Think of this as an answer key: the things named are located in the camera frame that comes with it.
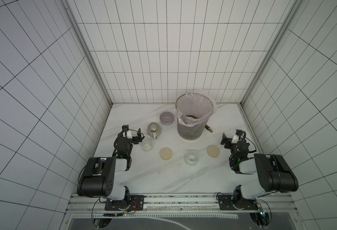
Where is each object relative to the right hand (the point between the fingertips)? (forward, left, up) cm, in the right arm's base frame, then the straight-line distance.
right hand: (233, 133), depth 91 cm
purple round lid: (+14, +45, -5) cm, 47 cm away
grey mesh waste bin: (-1, +25, +2) cm, 25 cm away
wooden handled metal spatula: (+5, +15, -3) cm, 16 cm away
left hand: (-3, +66, +2) cm, 66 cm away
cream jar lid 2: (-8, +11, -12) cm, 18 cm away
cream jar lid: (-13, +43, -7) cm, 46 cm away
